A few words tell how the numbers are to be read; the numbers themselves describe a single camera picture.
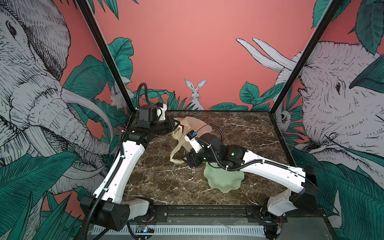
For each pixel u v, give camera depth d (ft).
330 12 2.33
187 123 2.82
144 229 2.29
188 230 2.30
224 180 2.75
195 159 1.97
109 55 2.91
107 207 1.20
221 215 2.50
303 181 1.34
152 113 1.80
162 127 2.00
